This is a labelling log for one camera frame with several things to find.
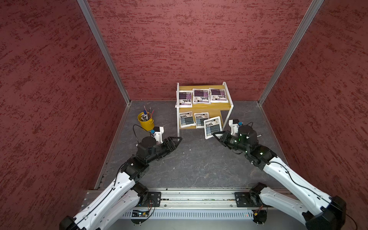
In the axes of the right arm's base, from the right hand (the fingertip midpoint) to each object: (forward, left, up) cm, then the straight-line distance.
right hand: (212, 137), depth 73 cm
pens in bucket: (+26, +42, -13) cm, 51 cm away
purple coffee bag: (+17, +14, +12) cm, 25 cm away
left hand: (-3, +17, 0) cm, 17 cm away
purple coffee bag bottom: (+19, -5, +12) cm, 23 cm away
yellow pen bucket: (+20, +40, -11) cm, 46 cm away
